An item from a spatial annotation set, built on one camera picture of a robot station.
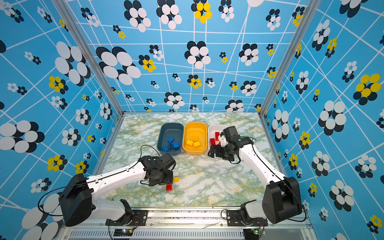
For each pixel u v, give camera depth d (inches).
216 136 41.0
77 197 16.1
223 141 30.5
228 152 27.3
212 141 40.0
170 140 40.1
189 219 29.6
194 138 40.1
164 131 41.6
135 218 28.5
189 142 39.1
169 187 32.4
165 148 38.3
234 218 28.9
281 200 16.0
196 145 38.9
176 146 38.2
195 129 43.2
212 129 41.5
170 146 39.0
